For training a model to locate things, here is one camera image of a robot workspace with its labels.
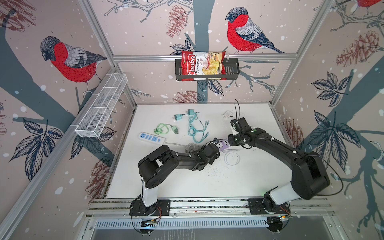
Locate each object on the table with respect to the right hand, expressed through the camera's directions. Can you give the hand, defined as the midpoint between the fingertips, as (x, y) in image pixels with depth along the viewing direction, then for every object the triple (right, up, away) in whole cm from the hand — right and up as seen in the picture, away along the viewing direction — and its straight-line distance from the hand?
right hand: (228, 142), depth 89 cm
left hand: (-10, -6, +2) cm, 12 cm away
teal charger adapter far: (-24, +19, +24) cm, 39 cm away
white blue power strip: (-48, +1, +9) cm, 49 cm away
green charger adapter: (-34, +6, +12) cm, 37 cm away
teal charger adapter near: (-34, +15, +22) cm, 43 cm away
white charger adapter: (+5, +17, +26) cm, 32 cm away
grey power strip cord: (-24, -4, +4) cm, 24 cm away
